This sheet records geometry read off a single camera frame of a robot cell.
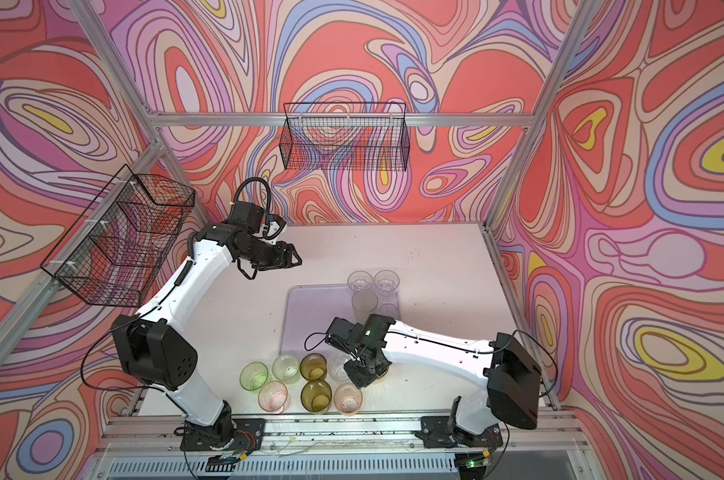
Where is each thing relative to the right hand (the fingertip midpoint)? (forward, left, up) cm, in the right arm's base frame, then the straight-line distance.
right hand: (370, 382), depth 74 cm
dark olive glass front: (-1, +15, -7) cm, 16 cm away
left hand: (+30, +20, +14) cm, 38 cm away
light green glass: (+7, +24, -7) cm, 26 cm away
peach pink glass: (-2, +6, -7) cm, 10 cm away
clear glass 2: (+6, +10, -7) cm, 14 cm away
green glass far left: (+5, +32, -6) cm, 33 cm away
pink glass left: (-1, +26, -7) cm, 27 cm away
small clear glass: (+23, -7, -4) cm, 24 cm away
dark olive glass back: (+7, +16, -7) cm, 19 cm away
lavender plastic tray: (+24, +20, -7) cm, 32 cm away
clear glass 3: (+33, -7, -4) cm, 34 cm away
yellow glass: (-1, -2, +8) cm, 8 cm away
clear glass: (+33, +2, -3) cm, 34 cm away
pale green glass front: (+24, +1, -2) cm, 24 cm away
